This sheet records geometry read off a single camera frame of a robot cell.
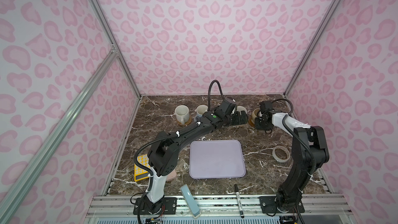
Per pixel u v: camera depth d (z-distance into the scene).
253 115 0.97
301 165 0.51
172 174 0.80
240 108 1.01
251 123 1.01
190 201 0.73
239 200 0.74
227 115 0.68
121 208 0.75
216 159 0.88
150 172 0.53
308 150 0.47
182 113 1.04
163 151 0.52
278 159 0.87
